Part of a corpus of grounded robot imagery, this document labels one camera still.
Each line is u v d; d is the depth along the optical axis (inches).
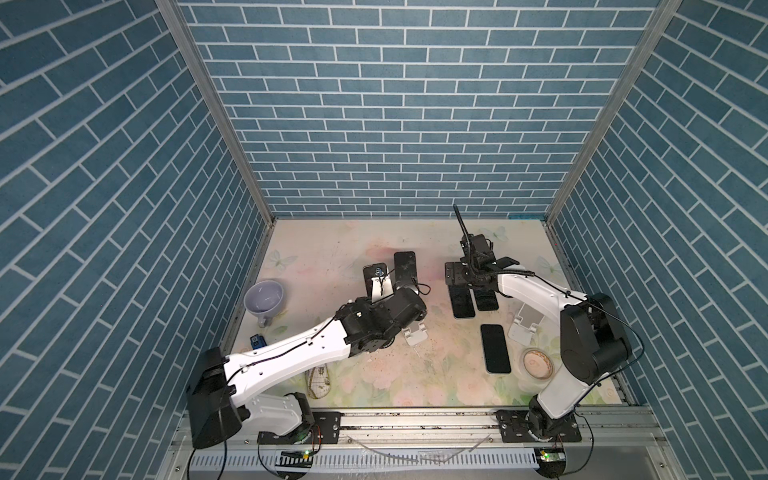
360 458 27.8
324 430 29.1
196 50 30.3
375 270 25.2
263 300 37.9
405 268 37.5
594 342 18.4
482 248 28.4
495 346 34.4
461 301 37.8
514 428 29.0
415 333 34.7
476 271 27.3
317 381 31.0
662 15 27.9
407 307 21.0
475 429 29.7
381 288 25.3
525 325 34.7
